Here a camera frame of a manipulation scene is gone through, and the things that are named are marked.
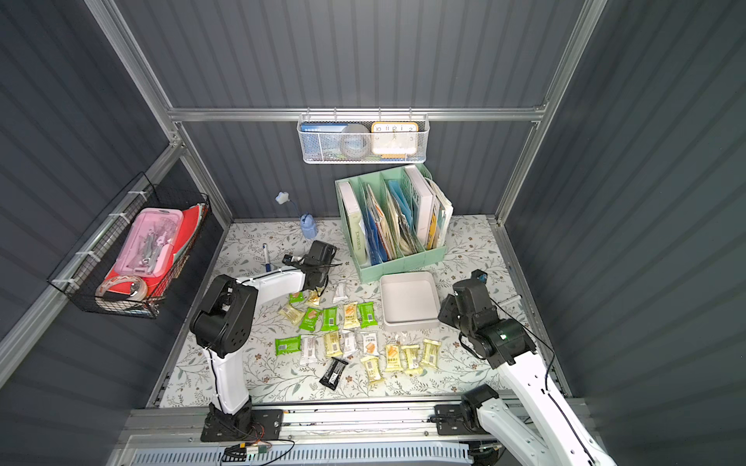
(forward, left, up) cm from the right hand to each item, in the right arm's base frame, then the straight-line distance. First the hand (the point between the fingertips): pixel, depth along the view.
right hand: (454, 304), depth 75 cm
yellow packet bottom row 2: (-9, +10, -17) cm, 22 cm away
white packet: (-4, +28, -17) cm, 33 cm away
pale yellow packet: (+5, +48, -18) cm, 51 cm away
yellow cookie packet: (+5, +29, -17) cm, 34 cm away
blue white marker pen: (+25, +61, -18) cm, 68 cm away
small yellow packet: (+11, +42, -18) cm, 47 cm away
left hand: (+24, +39, -13) cm, 47 cm away
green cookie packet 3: (+6, +24, -18) cm, 30 cm away
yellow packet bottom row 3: (-6, +4, -18) cm, 20 cm away
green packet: (+12, +48, -17) cm, 52 cm away
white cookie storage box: (+13, +10, -21) cm, 26 cm away
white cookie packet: (-4, +22, -18) cm, 29 cm away
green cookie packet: (+4, +42, -17) cm, 46 cm away
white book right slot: (+34, +5, +4) cm, 35 cm away
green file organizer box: (+29, +16, +1) cm, 33 cm away
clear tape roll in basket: (-3, +75, +10) cm, 76 cm away
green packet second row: (-4, +47, -18) cm, 51 cm away
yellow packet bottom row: (-11, +21, -18) cm, 30 cm away
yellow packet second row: (-4, +34, -18) cm, 39 cm away
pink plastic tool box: (+9, +77, +13) cm, 79 cm away
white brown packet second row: (-7, +41, -18) cm, 45 cm away
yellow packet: (-8, +16, -17) cm, 25 cm away
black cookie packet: (-12, +32, -17) cm, 39 cm away
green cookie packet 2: (+4, +35, -18) cm, 40 cm away
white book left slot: (+25, +28, +5) cm, 38 cm away
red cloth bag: (+13, +71, +12) cm, 73 cm away
